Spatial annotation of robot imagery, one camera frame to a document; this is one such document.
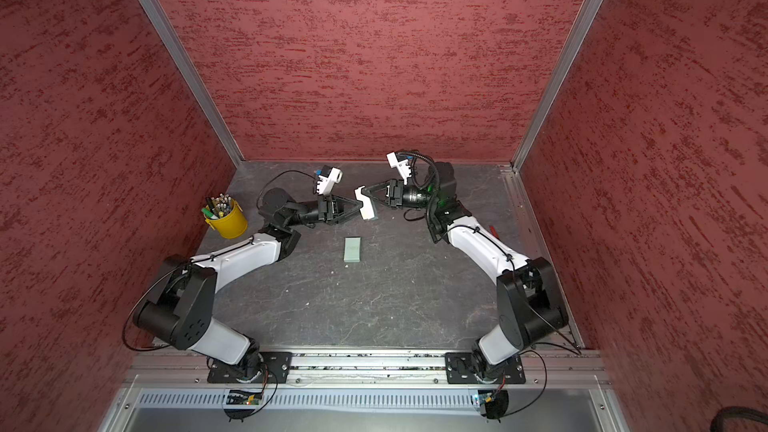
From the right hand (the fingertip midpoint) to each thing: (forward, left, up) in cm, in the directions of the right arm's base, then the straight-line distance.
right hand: (364, 200), depth 71 cm
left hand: (-3, +1, -1) cm, 3 cm away
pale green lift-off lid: (-4, -1, +1) cm, 4 cm away
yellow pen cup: (+8, +45, -21) cm, 50 cm away
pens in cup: (+13, +50, -18) cm, 55 cm away
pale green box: (+2, +7, -29) cm, 29 cm away
